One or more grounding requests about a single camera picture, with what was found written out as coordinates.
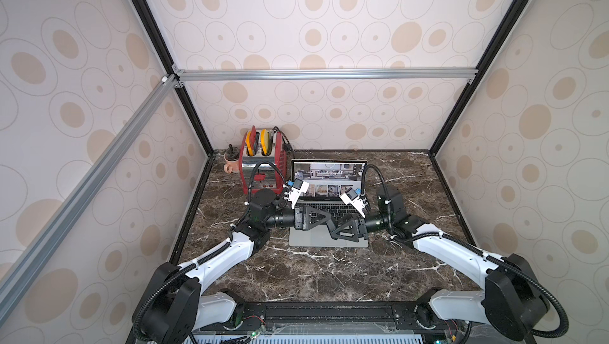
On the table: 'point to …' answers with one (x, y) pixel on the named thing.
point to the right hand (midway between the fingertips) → (334, 239)
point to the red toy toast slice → (253, 137)
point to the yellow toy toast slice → (265, 141)
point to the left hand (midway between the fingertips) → (328, 221)
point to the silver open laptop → (327, 180)
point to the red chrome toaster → (266, 176)
